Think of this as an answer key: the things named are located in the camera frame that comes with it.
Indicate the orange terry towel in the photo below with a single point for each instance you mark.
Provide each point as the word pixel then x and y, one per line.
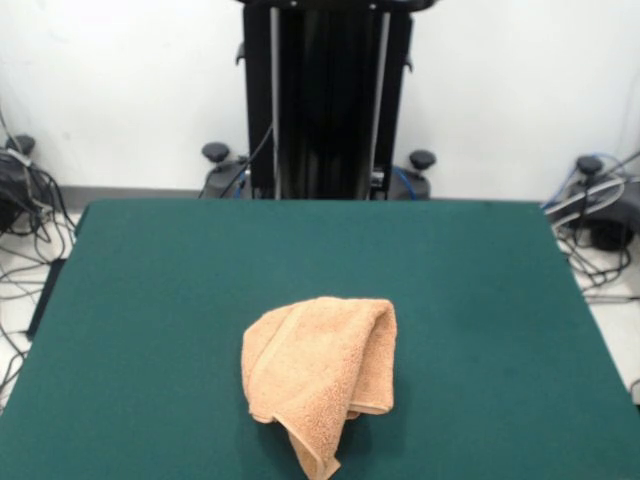
pixel 310 360

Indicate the dark green table cloth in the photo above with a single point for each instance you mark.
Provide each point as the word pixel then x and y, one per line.
pixel 150 350

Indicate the black stand base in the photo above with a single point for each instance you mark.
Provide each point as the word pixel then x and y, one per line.
pixel 607 225
pixel 12 200

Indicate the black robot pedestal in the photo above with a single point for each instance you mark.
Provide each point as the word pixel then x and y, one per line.
pixel 325 100

